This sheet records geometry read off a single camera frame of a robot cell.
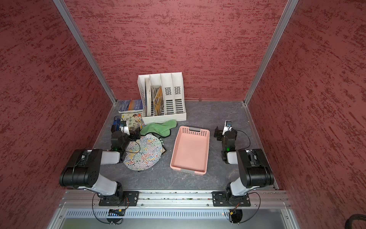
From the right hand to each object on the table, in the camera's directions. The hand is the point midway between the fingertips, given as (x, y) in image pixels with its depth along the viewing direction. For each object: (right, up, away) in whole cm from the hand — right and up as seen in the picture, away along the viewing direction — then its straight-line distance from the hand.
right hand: (223, 128), depth 94 cm
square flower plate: (-40, -13, -5) cm, 43 cm away
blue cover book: (-72, +17, +21) cm, 77 cm away
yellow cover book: (-48, +19, +19) cm, 56 cm away
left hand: (-62, 0, 0) cm, 62 cm away
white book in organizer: (-51, +22, 0) cm, 56 cm away
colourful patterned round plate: (-53, -15, -7) cm, 55 cm away
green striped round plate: (-42, -8, +1) cm, 43 cm away
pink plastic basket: (-23, -14, -4) cm, 27 cm away
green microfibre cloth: (-43, -1, +4) cm, 43 cm away
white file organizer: (-37, +34, +18) cm, 53 cm away
